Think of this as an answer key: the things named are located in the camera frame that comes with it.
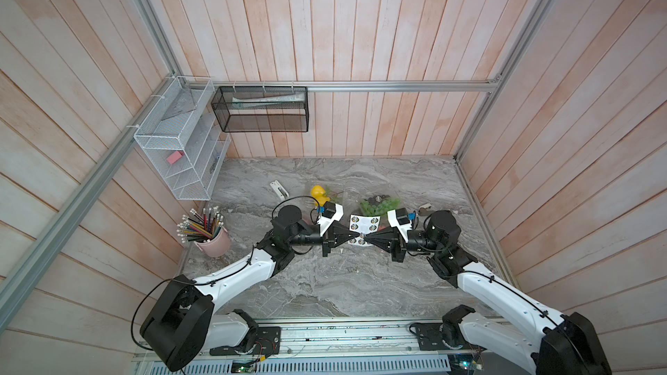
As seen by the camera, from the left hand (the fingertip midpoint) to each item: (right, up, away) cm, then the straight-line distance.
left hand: (355, 237), depth 70 cm
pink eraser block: (-57, +23, +12) cm, 63 cm away
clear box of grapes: (+12, +6, +28) cm, 31 cm away
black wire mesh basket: (-35, +45, +34) cm, 66 cm away
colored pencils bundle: (-50, 0, +14) cm, 52 cm away
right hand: (+3, 0, 0) cm, 3 cm away
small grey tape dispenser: (+31, +5, +31) cm, 44 cm away
